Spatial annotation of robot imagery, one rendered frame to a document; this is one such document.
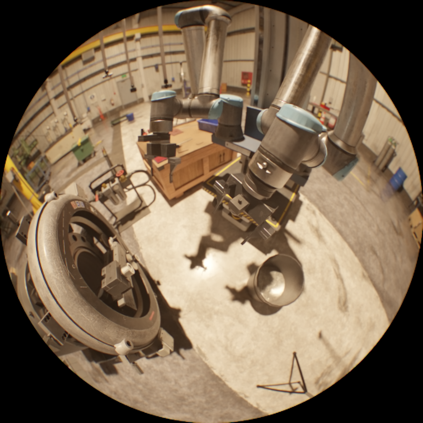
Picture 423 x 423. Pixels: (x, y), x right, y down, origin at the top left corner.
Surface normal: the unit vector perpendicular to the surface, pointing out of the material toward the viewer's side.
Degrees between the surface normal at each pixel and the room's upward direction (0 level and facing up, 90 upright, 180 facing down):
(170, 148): 83
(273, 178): 75
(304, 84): 79
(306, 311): 0
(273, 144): 65
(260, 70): 90
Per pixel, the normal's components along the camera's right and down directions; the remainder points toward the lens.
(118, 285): 0.57, 0.33
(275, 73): -0.65, 0.63
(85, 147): 0.68, 0.60
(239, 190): -0.69, 0.29
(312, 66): -0.10, 0.70
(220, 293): -0.02, -0.57
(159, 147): -0.53, 0.40
